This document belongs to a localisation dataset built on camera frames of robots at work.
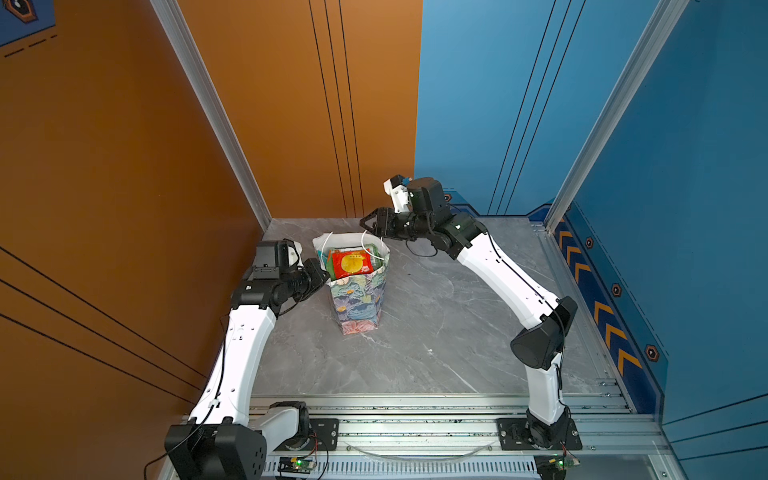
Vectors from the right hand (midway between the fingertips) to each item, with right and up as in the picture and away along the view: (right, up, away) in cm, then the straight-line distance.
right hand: (368, 223), depth 72 cm
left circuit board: (-17, -58, -1) cm, 61 cm away
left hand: (-10, -11, +5) cm, 16 cm away
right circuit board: (+46, -56, -2) cm, 73 cm away
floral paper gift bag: (-1, -18, +6) cm, 19 cm away
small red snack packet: (-6, -10, +9) cm, 15 cm away
